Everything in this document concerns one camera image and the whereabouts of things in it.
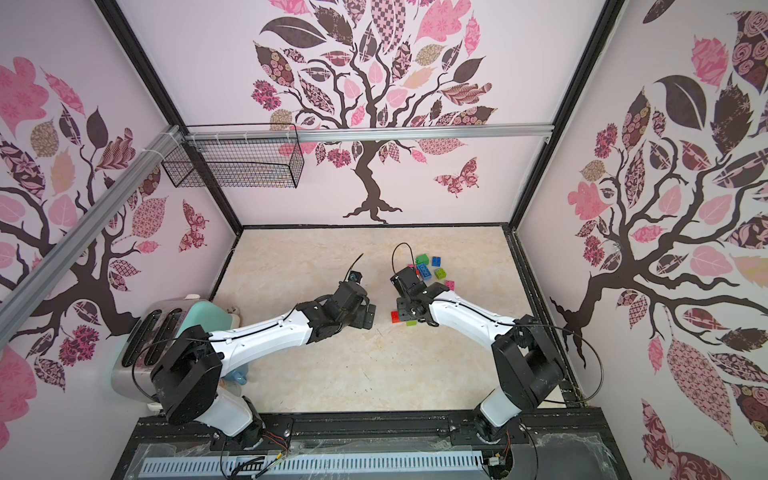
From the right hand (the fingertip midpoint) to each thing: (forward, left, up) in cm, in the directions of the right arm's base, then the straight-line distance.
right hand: (410, 307), depth 89 cm
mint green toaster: (-11, +65, +12) cm, 67 cm away
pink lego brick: (+13, -16, -8) cm, 22 cm away
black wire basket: (+103, +90, -9) cm, 137 cm away
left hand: (-2, +15, +1) cm, 16 cm away
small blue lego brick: (+22, -11, -5) cm, 25 cm away
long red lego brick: (-3, +5, -2) cm, 6 cm away
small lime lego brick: (+16, -12, -6) cm, 21 cm away
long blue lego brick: (+17, -6, -5) cm, 18 cm away
